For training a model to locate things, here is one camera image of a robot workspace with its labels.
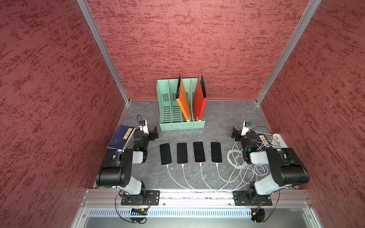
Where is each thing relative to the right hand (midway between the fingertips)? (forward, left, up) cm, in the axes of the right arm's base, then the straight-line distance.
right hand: (239, 129), depth 94 cm
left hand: (+1, +61, +2) cm, 61 cm away
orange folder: (+11, +39, +20) cm, 45 cm away
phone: (-14, +40, -5) cm, 42 cm away
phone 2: (-13, +29, -5) cm, 32 cm away
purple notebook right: (-8, -15, -5) cm, 18 cm away
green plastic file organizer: (+16, +48, -6) cm, 51 cm away
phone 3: (-14, +17, -5) cm, 23 cm away
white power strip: (-6, -26, -6) cm, 28 cm away
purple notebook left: (-1, +83, -5) cm, 83 cm away
